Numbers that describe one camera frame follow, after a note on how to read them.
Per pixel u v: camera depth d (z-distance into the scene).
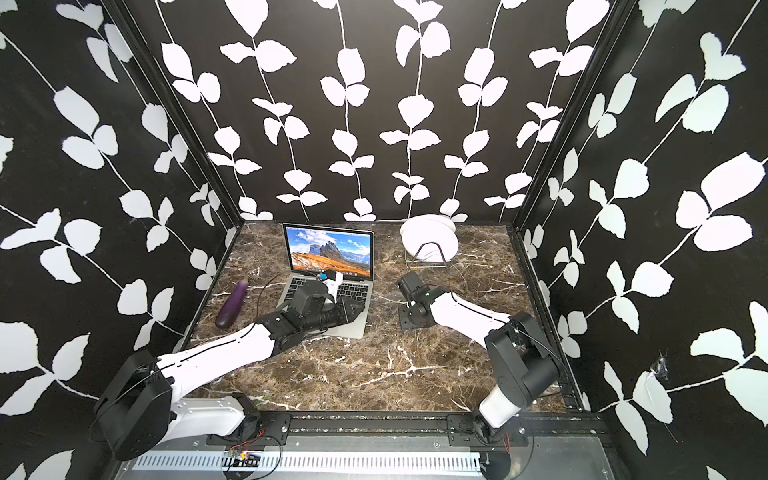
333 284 0.76
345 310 0.71
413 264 1.05
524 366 0.45
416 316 0.75
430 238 0.95
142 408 0.41
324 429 0.75
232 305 0.94
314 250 0.98
